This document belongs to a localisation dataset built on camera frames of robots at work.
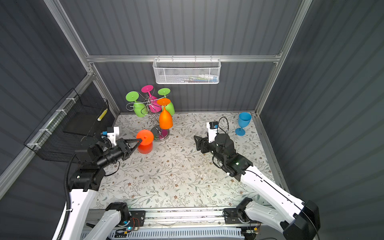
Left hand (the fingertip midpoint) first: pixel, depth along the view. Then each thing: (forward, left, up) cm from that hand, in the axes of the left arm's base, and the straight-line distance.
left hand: (142, 140), depth 65 cm
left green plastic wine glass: (+31, +9, -10) cm, 34 cm away
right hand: (+4, -27, -5) cm, 28 cm away
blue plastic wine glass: (+25, -57, -17) cm, 64 cm away
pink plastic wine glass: (+26, -1, -3) cm, 26 cm away
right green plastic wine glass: (+35, -8, 0) cm, 35 cm away
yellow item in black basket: (+23, +27, -5) cm, 36 cm away
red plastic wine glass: (-2, -1, -2) cm, 3 cm away
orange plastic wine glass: (+20, -8, -9) cm, 23 cm away
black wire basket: (+20, +40, -5) cm, 45 cm away
